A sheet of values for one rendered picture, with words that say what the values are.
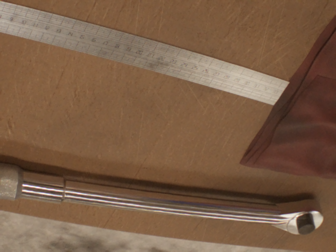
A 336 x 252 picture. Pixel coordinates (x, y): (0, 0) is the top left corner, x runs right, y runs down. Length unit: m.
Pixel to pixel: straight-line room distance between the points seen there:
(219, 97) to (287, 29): 0.09
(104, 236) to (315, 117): 1.03
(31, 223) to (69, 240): 0.11
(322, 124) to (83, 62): 0.23
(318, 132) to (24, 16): 0.29
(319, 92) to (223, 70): 0.09
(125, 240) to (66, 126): 1.02
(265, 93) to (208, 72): 0.06
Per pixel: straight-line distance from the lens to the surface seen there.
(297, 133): 0.65
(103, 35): 0.55
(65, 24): 0.54
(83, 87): 0.59
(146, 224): 0.75
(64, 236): 1.61
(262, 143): 0.66
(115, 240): 1.62
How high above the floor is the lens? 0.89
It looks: 42 degrees down
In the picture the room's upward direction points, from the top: 171 degrees clockwise
